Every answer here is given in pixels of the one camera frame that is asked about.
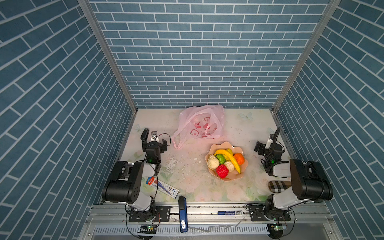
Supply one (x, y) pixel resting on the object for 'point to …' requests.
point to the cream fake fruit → (213, 162)
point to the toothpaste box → (163, 187)
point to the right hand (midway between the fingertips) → (265, 141)
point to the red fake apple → (222, 171)
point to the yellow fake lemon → (230, 150)
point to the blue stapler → (182, 213)
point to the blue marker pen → (231, 213)
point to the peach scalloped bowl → (235, 174)
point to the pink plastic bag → (200, 122)
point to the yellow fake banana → (222, 151)
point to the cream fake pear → (230, 166)
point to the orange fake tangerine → (239, 158)
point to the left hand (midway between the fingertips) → (155, 139)
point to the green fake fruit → (221, 158)
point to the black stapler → (145, 134)
